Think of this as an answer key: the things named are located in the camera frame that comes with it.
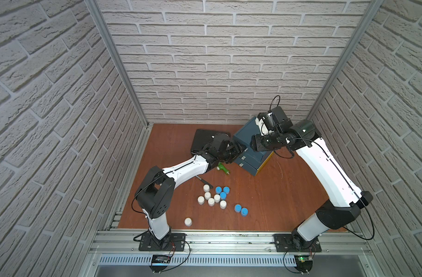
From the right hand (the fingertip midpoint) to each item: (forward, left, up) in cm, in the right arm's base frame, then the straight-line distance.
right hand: (258, 143), depth 70 cm
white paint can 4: (-12, +19, -28) cm, 36 cm away
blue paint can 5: (-19, +6, -28) cm, 35 cm away
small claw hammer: (-4, +22, -29) cm, 37 cm away
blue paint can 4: (-17, +9, -28) cm, 34 cm away
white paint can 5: (-15, +16, -28) cm, 35 cm away
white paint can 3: (-13, +22, -28) cm, 38 cm away
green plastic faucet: (+6, +15, -28) cm, 33 cm away
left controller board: (-35, +44, -29) cm, 63 cm away
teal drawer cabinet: (+3, 0, -18) cm, 18 cm away
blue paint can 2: (-8, +14, -28) cm, 32 cm away
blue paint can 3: (-11, +15, -28) cm, 34 cm away
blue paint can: (-8, +18, -27) cm, 34 cm away
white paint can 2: (-10, +23, -28) cm, 38 cm away
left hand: (+6, +2, -11) cm, 12 cm away
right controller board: (-40, -16, -32) cm, 54 cm away
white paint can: (-6, +24, -28) cm, 37 cm away
